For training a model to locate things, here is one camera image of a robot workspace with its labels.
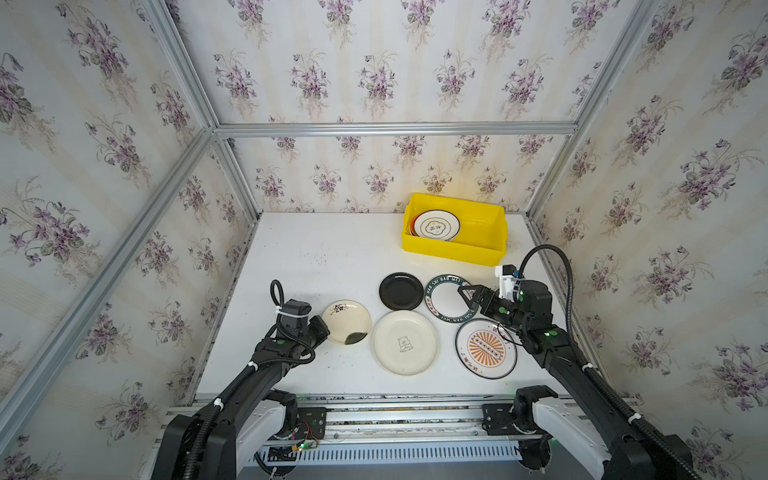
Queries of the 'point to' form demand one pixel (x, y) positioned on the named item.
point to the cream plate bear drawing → (404, 342)
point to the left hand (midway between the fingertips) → (327, 324)
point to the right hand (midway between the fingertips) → (465, 295)
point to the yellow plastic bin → (480, 239)
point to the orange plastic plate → (412, 225)
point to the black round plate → (401, 291)
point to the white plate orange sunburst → (485, 349)
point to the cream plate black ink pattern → (346, 322)
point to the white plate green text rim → (444, 301)
